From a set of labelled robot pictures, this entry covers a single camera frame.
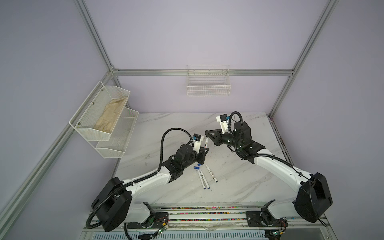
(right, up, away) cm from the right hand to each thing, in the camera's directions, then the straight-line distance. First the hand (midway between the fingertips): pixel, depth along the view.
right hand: (206, 132), depth 75 cm
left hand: (+1, -9, +4) cm, 10 cm away
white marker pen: (0, -6, +2) cm, 6 cm away
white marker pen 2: (-2, -28, +11) cm, 31 cm away
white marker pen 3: (0, -29, +11) cm, 31 cm away
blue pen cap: (-3, -21, +18) cm, 28 cm away
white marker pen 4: (+4, -25, +14) cm, 29 cm away
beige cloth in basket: (-52, +10, +6) cm, 53 cm away
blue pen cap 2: (-5, -23, +18) cm, 29 cm away
